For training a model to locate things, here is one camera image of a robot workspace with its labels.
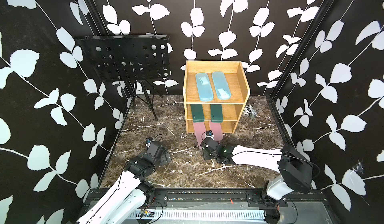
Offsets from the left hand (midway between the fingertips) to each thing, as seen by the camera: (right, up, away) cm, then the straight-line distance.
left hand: (163, 154), depth 79 cm
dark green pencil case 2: (+30, +22, +7) cm, 38 cm away
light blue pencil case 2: (+32, +34, -1) cm, 47 cm away
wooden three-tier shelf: (+42, +39, +4) cm, 57 cm away
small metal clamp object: (+58, +24, +31) cm, 70 cm away
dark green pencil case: (+19, +22, +6) cm, 29 cm away
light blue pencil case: (+22, +36, 0) cm, 43 cm away
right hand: (+22, +1, +6) cm, 23 cm away
